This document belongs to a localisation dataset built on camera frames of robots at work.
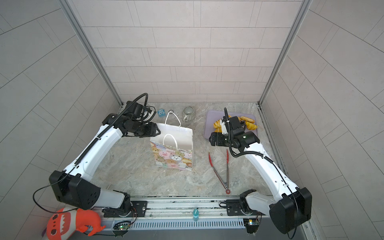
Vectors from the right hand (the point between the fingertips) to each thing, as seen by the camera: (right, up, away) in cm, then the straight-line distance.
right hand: (215, 139), depth 77 cm
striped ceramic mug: (-16, +14, +30) cm, 37 cm away
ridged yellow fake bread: (+4, +5, +17) cm, 18 cm away
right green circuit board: (+16, -37, -8) cm, 41 cm away
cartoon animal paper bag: (-20, -3, -10) cm, 23 cm away
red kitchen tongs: (+6, -24, 0) cm, 25 cm away
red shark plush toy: (-64, -31, -17) cm, 73 cm away
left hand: (-28, +5, -1) cm, 29 cm away
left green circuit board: (-41, -36, -13) cm, 56 cm away
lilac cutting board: (+1, +11, +37) cm, 39 cm away
